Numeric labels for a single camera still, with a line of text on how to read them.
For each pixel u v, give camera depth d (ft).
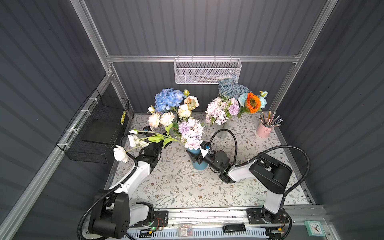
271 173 1.63
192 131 2.23
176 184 2.78
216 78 2.99
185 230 2.24
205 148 2.28
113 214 1.33
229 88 2.65
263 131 3.27
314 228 2.28
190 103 2.41
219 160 2.18
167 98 2.19
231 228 2.23
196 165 2.87
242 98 2.51
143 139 2.07
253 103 2.32
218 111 2.55
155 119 2.32
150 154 2.17
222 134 3.34
